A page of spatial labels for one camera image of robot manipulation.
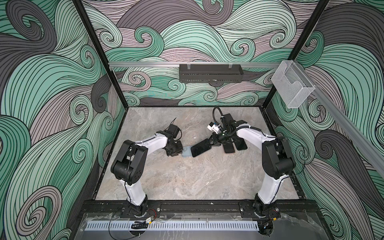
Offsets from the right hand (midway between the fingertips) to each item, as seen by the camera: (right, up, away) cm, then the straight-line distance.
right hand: (207, 144), depth 87 cm
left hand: (-15, -5, +5) cm, 17 cm away
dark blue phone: (-4, -2, +2) cm, 5 cm away
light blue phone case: (-12, -6, +7) cm, 15 cm away
